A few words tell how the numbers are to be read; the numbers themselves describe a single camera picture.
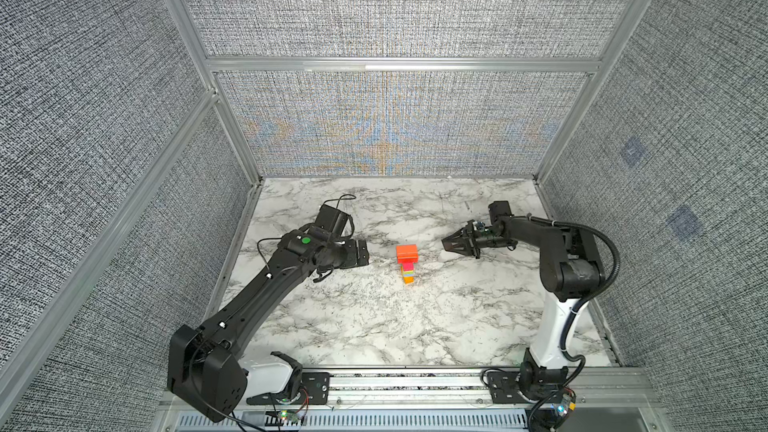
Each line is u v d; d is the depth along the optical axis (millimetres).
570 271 540
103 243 561
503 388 730
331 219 607
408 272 877
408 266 893
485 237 856
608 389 747
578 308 555
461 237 881
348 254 703
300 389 717
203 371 386
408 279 919
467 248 882
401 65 878
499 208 871
